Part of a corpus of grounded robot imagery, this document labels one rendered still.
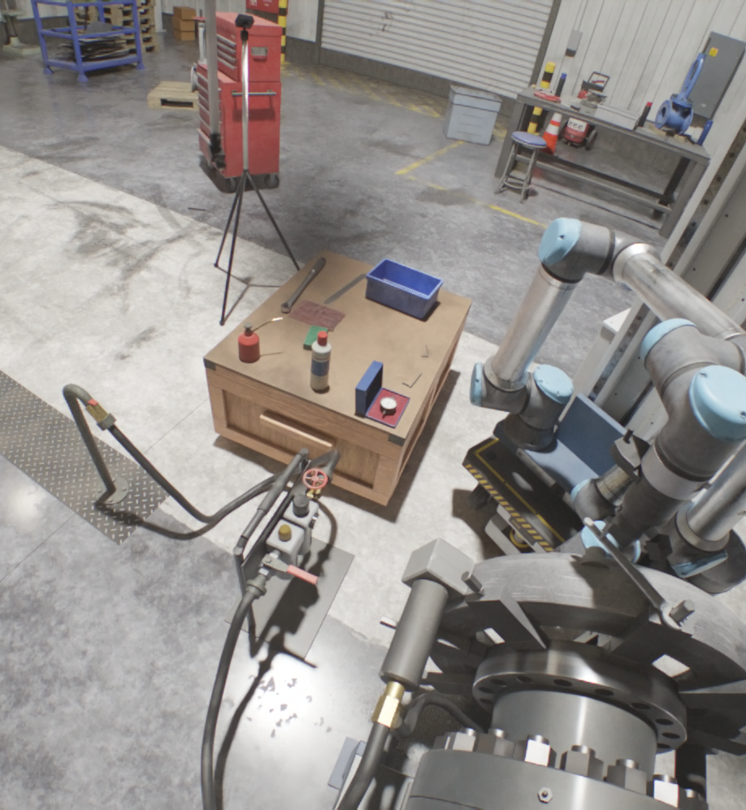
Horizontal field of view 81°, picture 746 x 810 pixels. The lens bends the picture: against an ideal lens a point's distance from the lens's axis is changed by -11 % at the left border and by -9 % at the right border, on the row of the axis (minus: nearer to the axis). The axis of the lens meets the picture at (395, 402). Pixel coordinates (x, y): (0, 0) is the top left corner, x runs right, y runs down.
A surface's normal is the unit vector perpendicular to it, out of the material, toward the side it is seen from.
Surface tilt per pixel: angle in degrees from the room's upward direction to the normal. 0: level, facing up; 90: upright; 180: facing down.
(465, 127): 90
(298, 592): 0
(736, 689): 50
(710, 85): 90
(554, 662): 36
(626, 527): 73
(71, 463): 0
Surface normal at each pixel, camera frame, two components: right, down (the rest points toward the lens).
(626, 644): -0.35, 0.62
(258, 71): 0.55, 0.65
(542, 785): -0.30, -0.78
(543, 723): -0.52, -0.71
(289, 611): 0.16, -0.69
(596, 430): -0.78, 0.35
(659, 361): -0.94, -0.30
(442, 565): 0.50, -0.50
